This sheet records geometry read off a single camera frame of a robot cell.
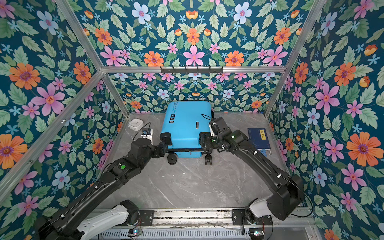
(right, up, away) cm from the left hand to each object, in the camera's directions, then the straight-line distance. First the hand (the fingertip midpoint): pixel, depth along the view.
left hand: (159, 139), depth 74 cm
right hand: (+23, -1, +3) cm, 23 cm away
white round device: (-27, +9, +34) cm, 45 cm away
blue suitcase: (+11, +10, +15) cm, 22 cm away
